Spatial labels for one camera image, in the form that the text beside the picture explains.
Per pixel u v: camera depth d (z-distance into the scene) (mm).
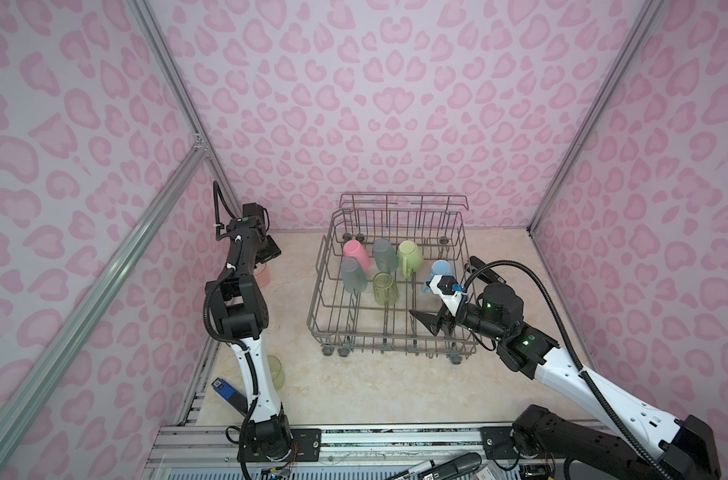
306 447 737
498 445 730
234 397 761
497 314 549
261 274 975
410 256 952
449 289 580
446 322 618
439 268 906
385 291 970
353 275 944
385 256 977
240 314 595
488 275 1046
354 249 957
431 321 626
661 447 393
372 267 1042
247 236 693
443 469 670
